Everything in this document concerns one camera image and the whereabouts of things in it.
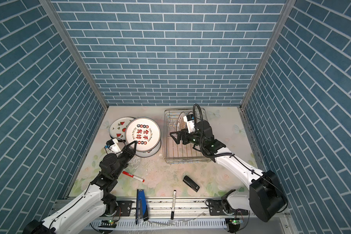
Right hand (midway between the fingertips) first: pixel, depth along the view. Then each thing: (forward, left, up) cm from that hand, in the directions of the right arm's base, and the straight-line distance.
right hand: (174, 131), depth 77 cm
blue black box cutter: (-35, +13, -21) cm, 43 cm away
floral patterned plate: (+2, +18, -4) cm, 18 cm away
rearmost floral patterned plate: (-3, +18, -22) cm, 29 cm away
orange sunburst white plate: (+17, -2, -14) cm, 22 cm away
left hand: (-5, +20, -5) cm, 21 cm away
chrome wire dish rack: (+25, +5, -22) cm, 34 cm away
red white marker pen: (-18, +23, -23) cm, 37 cm away
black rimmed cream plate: (+15, +44, -20) cm, 51 cm away
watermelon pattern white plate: (+13, +43, -18) cm, 49 cm away
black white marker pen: (-30, -2, -24) cm, 39 cm away
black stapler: (-21, -11, -21) cm, 31 cm away
